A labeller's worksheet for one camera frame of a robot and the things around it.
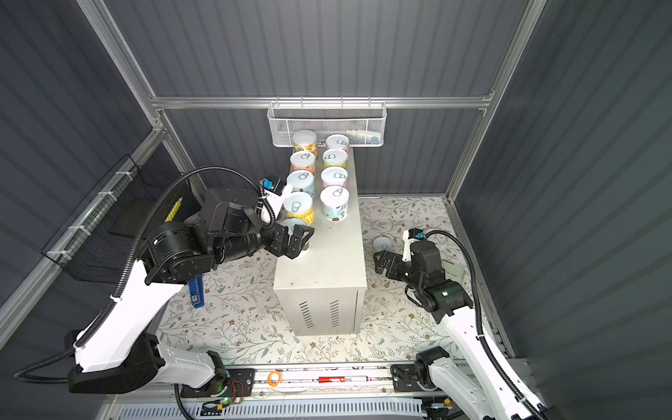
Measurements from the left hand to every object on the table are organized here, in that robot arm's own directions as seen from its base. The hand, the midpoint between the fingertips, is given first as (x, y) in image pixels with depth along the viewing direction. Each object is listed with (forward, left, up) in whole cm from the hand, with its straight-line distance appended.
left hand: (298, 222), depth 57 cm
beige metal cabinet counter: (-12, -5, -11) cm, 17 cm away
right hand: (+2, -24, -21) cm, 33 cm away
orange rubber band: (-23, +12, -42) cm, 50 cm away
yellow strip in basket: (+20, +41, -15) cm, 48 cm away
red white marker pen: (-24, -9, -42) cm, 49 cm away
